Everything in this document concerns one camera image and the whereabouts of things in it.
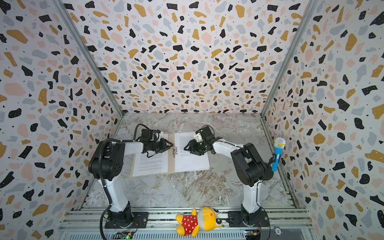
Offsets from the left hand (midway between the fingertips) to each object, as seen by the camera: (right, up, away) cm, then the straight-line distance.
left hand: (172, 143), depth 98 cm
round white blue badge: (+56, -39, -26) cm, 73 cm away
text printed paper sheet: (-8, -12, -3) cm, 15 cm away
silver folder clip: (+1, -5, +3) cm, 6 cm away
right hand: (+9, -2, -8) cm, 12 cm away
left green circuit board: (-17, -40, -27) cm, 52 cm away
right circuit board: (+44, -41, -26) cm, 65 cm away
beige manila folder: (0, -10, -2) cm, 11 cm away
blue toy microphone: (+58, +2, -25) cm, 63 cm away
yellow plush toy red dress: (+21, -31, -30) cm, 49 cm away
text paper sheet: (+9, -11, -1) cm, 14 cm away
